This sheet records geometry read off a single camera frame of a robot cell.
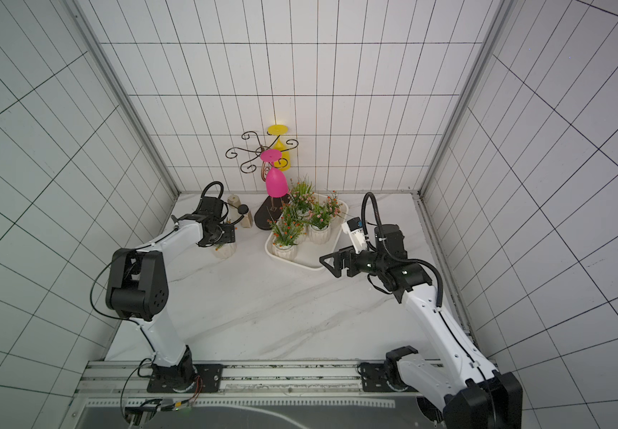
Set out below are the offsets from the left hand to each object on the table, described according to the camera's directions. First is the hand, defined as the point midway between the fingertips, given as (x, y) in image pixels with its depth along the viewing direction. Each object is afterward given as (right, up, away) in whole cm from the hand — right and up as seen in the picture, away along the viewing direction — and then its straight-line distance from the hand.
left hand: (220, 240), depth 96 cm
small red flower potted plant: (+42, +13, 0) cm, 44 cm away
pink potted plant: (+37, +8, -4) cm, 39 cm away
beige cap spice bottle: (+4, +15, +6) cm, 16 cm away
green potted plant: (+30, +17, +4) cm, 35 cm away
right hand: (+41, -1, -21) cm, 46 cm away
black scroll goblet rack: (+16, +12, +17) cm, 26 cm away
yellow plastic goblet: (+25, +26, -12) cm, 38 cm away
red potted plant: (+26, +3, -7) cm, 27 cm away
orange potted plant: (+2, -4, -2) cm, 5 cm away
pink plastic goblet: (+21, +22, -1) cm, 30 cm away
